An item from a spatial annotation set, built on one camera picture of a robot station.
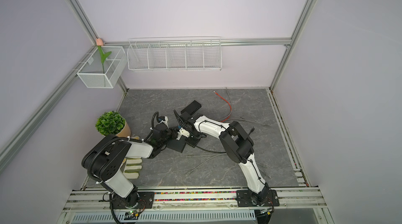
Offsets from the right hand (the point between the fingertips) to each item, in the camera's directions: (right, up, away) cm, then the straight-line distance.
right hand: (193, 143), depth 92 cm
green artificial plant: (-44, +13, -9) cm, 47 cm away
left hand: (-9, +7, +2) cm, 12 cm away
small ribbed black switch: (-2, +21, +16) cm, 26 cm away
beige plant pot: (-37, +8, -6) cm, 39 cm away
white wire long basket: (-11, +57, +10) cm, 59 cm away
